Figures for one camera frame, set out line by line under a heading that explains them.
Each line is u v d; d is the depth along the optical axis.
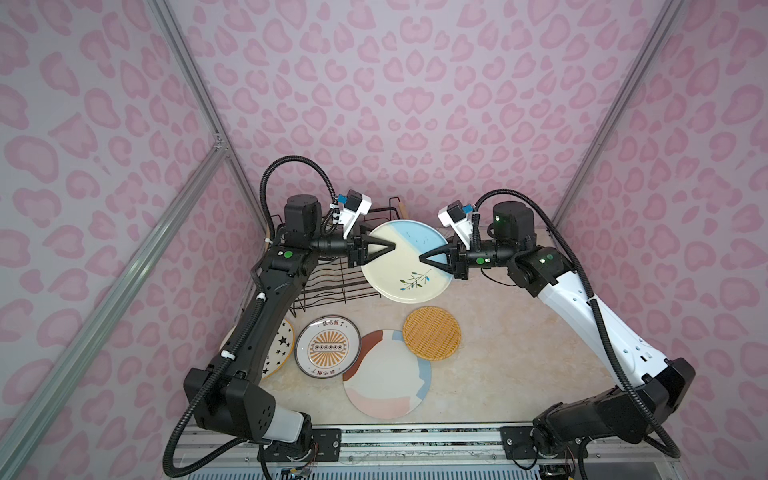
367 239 0.63
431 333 0.93
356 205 0.56
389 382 0.85
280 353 0.88
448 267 0.61
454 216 0.56
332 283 1.02
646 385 0.39
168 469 0.35
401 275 0.66
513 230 0.52
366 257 0.61
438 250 0.61
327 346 0.90
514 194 0.57
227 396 0.39
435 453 0.72
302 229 0.55
